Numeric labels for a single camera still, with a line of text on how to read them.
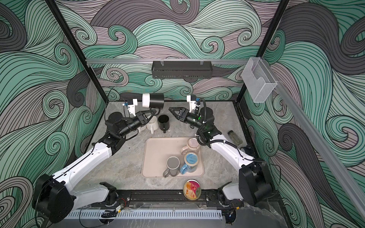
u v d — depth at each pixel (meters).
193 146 0.81
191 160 0.76
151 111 0.69
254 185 0.41
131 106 0.66
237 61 0.93
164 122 0.98
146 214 0.70
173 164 0.80
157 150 0.93
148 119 0.65
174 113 0.67
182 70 0.95
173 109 0.68
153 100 0.68
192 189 0.73
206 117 0.55
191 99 0.67
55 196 0.39
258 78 0.78
